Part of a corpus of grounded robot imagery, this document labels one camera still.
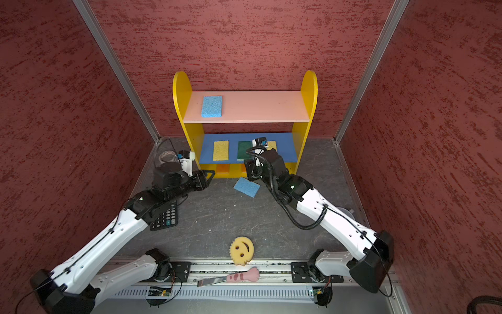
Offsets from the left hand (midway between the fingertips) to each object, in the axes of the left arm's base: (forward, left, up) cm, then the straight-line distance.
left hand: (211, 176), depth 73 cm
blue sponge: (+10, -13, -24) cm, 29 cm away
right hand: (+4, -14, +4) cm, 15 cm away
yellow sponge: (+22, +1, -10) cm, 25 cm away
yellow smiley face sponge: (-20, -12, -23) cm, 33 cm away
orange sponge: (+22, +1, -25) cm, 34 cm away
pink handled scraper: (-29, -16, -24) cm, 41 cm away
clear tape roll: (+31, +36, -27) cm, 54 cm away
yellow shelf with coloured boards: (+51, +6, -20) cm, 55 cm away
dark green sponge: (+23, -10, -9) cm, 27 cm away
